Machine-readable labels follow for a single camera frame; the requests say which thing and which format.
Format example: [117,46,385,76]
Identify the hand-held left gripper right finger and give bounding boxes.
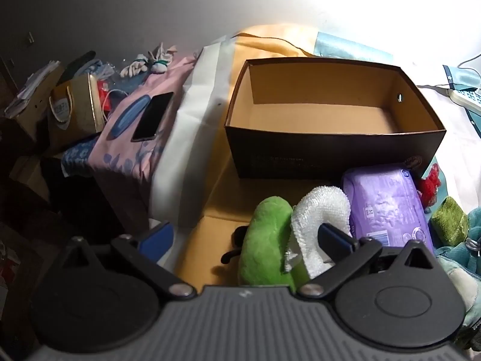
[299,223,438,303]

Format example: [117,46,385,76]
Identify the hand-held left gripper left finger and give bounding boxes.
[56,223,198,302]

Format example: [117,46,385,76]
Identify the white fluffy towel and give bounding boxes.
[284,185,354,277]

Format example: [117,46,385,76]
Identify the purple plastic packet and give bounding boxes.
[342,164,437,251]

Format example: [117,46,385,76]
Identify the green plush toy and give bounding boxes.
[221,196,312,294]

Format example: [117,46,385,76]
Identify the dark cardboard box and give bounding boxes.
[224,59,447,181]

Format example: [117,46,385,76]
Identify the red bath pouf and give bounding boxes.
[417,163,444,209]

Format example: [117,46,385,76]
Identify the green towel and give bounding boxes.
[429,196,470,247]

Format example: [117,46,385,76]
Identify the blue floral cloth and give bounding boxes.
[62,135,100,177]

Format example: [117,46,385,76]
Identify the black smartphone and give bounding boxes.
[131,91,175,142]

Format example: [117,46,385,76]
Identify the gold gift bag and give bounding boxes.
[47,73,108,155]

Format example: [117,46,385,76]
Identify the red packet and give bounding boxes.
[98,80,113,119]

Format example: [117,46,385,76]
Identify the pink printed blanket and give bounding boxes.
[90,49,200,196]

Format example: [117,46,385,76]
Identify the white glove pair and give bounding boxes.
[120,54,151,78]

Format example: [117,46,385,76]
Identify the clear plastic bag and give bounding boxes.
[86,58,128,83]

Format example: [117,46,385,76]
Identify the dark green oval object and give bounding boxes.
[66,50,96,79]

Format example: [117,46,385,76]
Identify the stack of papers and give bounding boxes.
[4,60,61,117]

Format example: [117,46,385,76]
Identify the thin white cable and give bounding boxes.
[103,89,128,121]

